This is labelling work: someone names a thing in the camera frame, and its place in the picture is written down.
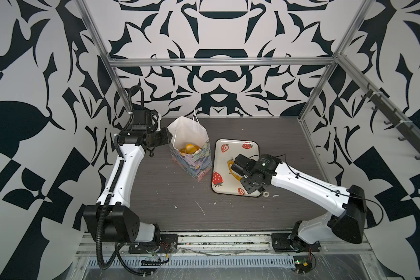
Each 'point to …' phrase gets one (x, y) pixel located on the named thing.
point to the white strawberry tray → (226, 151)
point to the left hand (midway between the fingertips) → (166, 133)
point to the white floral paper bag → (188, 130)
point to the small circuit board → (302, 263)
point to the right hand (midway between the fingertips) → (249, 181)
